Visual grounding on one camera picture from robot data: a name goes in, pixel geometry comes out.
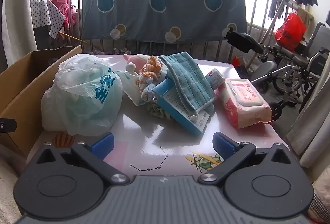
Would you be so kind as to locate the brown cardboard box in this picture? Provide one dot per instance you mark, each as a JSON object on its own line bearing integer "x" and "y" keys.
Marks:
{"x": 15, "y": 110}

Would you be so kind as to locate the red plastic bag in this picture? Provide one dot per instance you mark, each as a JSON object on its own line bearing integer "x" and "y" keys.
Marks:
{"x": 290, "y": 33}

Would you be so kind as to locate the dark grey cloth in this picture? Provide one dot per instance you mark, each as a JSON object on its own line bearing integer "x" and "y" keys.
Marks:
{"x": 42, "y": 38}

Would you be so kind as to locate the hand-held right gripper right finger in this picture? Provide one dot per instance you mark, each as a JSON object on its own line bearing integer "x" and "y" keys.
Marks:
{"x": 223, "y": 144}

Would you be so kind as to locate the beige hanging cloth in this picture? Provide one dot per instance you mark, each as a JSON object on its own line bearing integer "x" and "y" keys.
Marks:
{"x": 305, "y": 15}

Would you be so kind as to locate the blue printed blanket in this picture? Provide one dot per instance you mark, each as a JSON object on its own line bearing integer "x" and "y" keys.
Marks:
{"x": 167, "y": 20}

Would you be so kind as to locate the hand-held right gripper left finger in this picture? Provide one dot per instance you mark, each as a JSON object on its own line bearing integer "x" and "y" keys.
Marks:
{"x": 103, "y": 145}

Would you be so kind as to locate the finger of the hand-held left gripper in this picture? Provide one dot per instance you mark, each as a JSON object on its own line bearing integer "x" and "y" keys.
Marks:
{"x": 7, "y": 126}

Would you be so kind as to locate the blue white wet wipes packet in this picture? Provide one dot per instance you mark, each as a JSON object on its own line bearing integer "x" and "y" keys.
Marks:
{"x": 215, "y": 77}

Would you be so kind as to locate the white plastic bag blue print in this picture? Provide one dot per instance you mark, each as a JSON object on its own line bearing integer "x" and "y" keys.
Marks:
{"x": 77, "y": 100}

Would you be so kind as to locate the blue white carton box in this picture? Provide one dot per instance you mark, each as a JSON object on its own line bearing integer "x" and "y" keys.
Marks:
{"x": 175, "y": 107}

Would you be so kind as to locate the white curtain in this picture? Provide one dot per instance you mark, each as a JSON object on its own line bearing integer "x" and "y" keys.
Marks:
{"x": 18, "y": 20}

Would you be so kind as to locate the white polka dot cloth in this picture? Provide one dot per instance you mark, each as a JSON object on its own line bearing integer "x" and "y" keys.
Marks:
{"x": 41, "y": 12}

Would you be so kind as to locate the wheelchair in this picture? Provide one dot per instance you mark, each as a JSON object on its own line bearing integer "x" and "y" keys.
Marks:
{"x": 291, "y": 58}

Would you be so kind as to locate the teal packet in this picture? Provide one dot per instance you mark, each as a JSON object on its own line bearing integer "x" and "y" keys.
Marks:
{"x": 185, "y": 82}

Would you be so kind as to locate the pink wet wipes pack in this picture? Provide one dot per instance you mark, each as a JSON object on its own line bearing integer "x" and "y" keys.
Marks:
{"x": 242, "y": 110}

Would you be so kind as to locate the patterned cushion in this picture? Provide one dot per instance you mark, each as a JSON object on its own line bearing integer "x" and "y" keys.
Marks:
{"x": 322, "y": 195}

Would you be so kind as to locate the pink plush doll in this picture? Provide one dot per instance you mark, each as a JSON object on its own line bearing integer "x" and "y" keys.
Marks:
{"x": 135, "y": 60}

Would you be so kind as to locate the yellow stick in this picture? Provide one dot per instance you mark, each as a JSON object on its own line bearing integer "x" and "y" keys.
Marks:
{"x": 74, "y": 38}

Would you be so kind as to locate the beige curtain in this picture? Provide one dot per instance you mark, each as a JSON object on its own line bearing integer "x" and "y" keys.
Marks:
{"x": 312, "y": 123}

